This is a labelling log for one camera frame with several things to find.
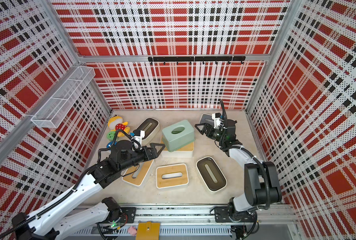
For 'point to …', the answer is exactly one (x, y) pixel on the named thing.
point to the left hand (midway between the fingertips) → (161, 147)
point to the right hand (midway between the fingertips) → (200, 127)
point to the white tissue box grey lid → (204, 116)
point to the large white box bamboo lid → (185, 151)
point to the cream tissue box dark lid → (151, 126)
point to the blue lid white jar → (108, 145)
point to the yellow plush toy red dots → (116, 123)
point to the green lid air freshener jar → (111, 135)
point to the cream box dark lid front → (212, 176)
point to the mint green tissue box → (178, 135)
